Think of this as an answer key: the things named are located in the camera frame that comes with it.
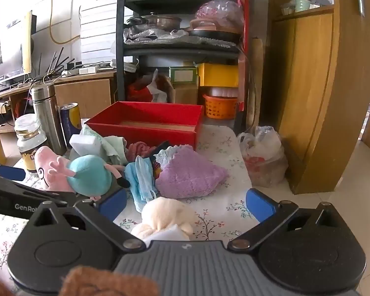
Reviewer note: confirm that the steel cooking pot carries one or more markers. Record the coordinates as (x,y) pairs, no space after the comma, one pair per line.
(155,23)

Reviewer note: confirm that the dark printed cloth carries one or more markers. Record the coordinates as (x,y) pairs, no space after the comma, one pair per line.
(157,163)

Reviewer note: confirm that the black frying pan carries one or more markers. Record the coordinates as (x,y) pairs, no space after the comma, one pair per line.
(214,32)

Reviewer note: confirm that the pale lace cloth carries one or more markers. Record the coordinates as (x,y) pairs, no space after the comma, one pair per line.
(168,154)

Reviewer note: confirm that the cream fluffy cloth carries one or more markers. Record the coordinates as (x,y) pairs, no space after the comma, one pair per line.
(166,215)

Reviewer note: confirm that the red plastic bag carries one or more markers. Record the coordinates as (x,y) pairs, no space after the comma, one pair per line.
(140,92)

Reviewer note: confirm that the pink pig plush toy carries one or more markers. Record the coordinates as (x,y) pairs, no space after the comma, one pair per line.
(86,175)

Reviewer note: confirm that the wooden television cabinet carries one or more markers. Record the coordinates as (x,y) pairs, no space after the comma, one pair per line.
(80,92)

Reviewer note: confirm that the brown cardboard box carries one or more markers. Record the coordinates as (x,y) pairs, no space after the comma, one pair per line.
(185,94)

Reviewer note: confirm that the black shelf rack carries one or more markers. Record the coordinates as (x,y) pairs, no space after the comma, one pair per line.
(121,37)

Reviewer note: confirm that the blue face mask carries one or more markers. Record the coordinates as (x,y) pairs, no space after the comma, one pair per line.
(140,178)

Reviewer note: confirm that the flat screen television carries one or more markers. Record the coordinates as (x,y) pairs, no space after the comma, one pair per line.
(6,46)

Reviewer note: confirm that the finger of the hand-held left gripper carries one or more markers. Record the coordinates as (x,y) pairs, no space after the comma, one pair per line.
(9,172)

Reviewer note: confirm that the floral tablecloth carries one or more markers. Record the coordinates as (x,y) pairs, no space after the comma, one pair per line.
(225,166)

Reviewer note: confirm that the steel thermos flask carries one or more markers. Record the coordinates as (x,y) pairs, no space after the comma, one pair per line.
(47,114)

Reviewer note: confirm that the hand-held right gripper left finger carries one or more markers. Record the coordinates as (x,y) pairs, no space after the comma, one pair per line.
(112,203)

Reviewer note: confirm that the green patterned towel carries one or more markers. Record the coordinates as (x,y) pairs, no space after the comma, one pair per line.
(111,148)

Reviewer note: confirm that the white power strip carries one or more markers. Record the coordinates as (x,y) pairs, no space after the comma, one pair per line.
(86,70)

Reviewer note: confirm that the purple towel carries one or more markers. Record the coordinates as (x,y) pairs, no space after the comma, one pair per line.
(188,175)

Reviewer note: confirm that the orange plastic basket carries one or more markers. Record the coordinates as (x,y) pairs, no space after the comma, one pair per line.
(219,106)

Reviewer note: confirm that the yellow box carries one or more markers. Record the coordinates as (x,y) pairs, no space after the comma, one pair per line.
(219,75)

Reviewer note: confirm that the white sponge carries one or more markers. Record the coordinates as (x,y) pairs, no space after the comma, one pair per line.
(85,144)

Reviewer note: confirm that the black router with antennas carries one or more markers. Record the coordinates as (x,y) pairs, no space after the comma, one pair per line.
(54,64)

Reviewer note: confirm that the green white box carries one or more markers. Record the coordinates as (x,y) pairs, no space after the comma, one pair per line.
(182,74)

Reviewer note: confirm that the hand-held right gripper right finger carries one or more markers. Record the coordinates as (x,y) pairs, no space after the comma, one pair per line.
(260,205)

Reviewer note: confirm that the pink plastic bag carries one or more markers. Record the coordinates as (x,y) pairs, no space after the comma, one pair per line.
(220,12)

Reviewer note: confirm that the red cardboard box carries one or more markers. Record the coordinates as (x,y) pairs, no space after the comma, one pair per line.
(148,123)

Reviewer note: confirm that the blue yellow drink can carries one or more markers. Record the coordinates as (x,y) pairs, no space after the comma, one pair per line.
(71,120)

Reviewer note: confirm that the glass jar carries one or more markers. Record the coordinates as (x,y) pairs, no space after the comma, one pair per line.
(29,138)

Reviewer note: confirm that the bubble wrap sheet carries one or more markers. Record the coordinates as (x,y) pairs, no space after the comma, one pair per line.
(148,38)

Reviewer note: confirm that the green ceramic cup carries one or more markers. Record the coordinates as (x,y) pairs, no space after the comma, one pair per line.
(302,4)

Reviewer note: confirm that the white plastic bag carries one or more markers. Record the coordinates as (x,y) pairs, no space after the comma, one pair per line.
(263,157)

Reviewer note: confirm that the dark red cloth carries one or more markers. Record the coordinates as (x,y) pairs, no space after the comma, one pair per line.
(138,151)

